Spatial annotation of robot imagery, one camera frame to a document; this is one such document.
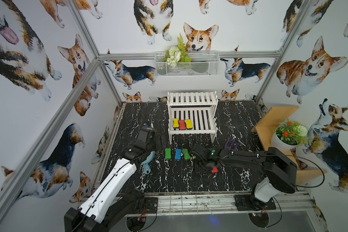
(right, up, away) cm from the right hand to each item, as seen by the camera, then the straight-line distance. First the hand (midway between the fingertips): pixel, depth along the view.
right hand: (196, 163), depth 84 cm
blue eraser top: (-11, +3, +8) cm, 14 cm away
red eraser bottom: (-9, +22, +5) cm, 24 cm away
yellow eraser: (-12, +23, +6) cm, 27 cm away
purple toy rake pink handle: (+24, +8, +12) cm, 28 cm away
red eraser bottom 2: (+10, -4, 0) cm, 11 cm away
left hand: (-22, +17, -5) cm, 28 cm away
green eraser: (-17, +4, +7) cm, 19 cm away
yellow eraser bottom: (-5, +22, +6) cm, 24 cm away
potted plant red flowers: (+46, +17, -9) cm, 50 cm away
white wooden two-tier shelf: (+3, +34, +14) cm, 36 cm away
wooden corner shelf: (+43, +26, +3) cm, 50 cm away
